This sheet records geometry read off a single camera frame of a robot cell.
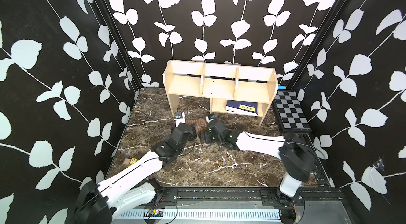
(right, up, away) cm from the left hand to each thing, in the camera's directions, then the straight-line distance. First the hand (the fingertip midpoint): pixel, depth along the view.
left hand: (189, 123), depth 80 cm
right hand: (+6, -6, +7) cm, 11 cm away
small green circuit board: (-16, -40, -9) cm, 44 cm away
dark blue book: (+32, +7, +11) cm, 35 cm away
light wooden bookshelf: (+27, +19, +10) cm, 35 cm away
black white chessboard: (+64, +1, +21) cm, 67 cm away
